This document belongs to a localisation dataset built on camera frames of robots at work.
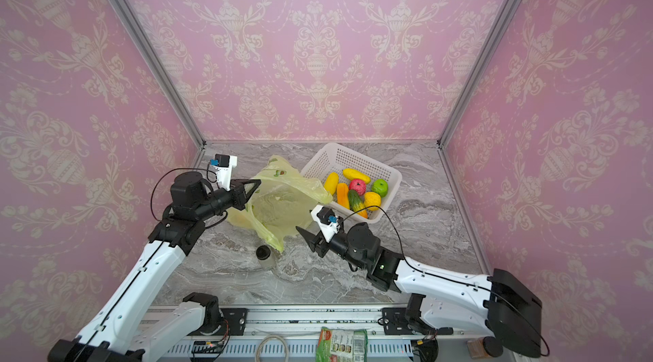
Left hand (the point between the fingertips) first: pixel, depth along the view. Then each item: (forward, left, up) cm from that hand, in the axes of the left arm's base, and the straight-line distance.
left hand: (260, 183), depth 72 cm
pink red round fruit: (+15, -31, -21) cm, 40 cm away
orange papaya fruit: (+11, -25, -24) cm, 36 cm away
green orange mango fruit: (+8, -30, -22) cm, 38 cm away
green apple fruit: (+15, -39, -21) cm, 46 cm away
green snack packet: (-35, -24, -25) cm, 50 cm away
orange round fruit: (+9, -35, -22) cm, 43 cm away
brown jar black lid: (-35, -60, -18) cm, 72 cm away
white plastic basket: (+29, -17, -22) cm, 40 cm away
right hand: (-9, -13, -4) cm, 17 cm away
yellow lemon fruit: (+17, -20, -23) cm, 35 cm away
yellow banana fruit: (+23, -28, -24) cm, 44 cm away
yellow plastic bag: (+11, 0, -28) cm, 31 cm away
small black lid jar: (-14, -1, -19) cm, 24 cm away
